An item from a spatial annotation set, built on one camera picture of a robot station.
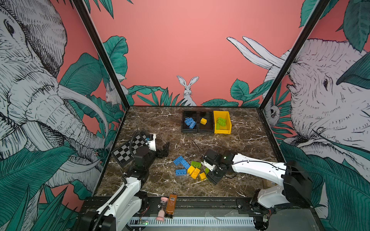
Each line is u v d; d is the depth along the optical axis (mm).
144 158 615
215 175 709
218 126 1063
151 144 726
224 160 579
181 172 859
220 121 1080
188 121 1072
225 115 1084
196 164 882
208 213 721
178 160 901
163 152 746
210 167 719
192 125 1051
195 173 855
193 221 780
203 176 804
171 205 714
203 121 1078
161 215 696
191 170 848
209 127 1106
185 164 879
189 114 1182
